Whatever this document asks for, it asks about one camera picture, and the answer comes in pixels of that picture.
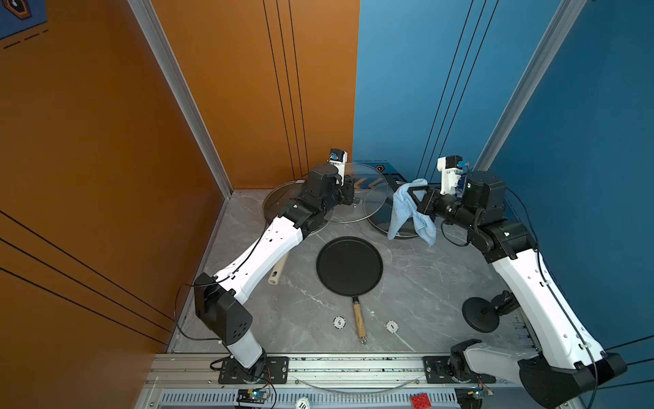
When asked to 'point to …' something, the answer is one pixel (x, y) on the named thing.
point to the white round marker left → (339, 322)
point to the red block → (421, 401)
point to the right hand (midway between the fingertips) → (410, 190)
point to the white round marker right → (392, 326)
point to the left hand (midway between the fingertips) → (351, 174)
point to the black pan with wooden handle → (351, 267)
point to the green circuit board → (249, 395)
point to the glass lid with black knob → (370, 187)
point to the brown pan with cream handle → (278, 272)
